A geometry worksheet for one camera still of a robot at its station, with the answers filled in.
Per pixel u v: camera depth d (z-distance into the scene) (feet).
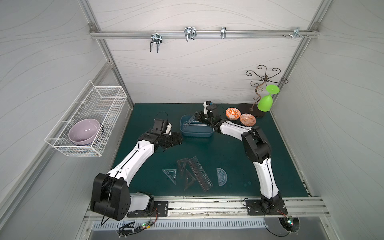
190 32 2.51
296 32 2.51
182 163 2.90
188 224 2.31
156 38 2.57
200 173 2.82
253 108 3.75
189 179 2.75
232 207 2.46
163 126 2.17
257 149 1.91
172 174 2.77
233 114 3.65
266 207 2.14
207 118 2.83
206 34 2.56
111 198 1.31
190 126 3.34
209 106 2.97
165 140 2.29
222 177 2.76
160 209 2.41
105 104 2.56
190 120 3.33
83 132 1.99
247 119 3.55
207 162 2.95
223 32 2.60
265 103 2.96
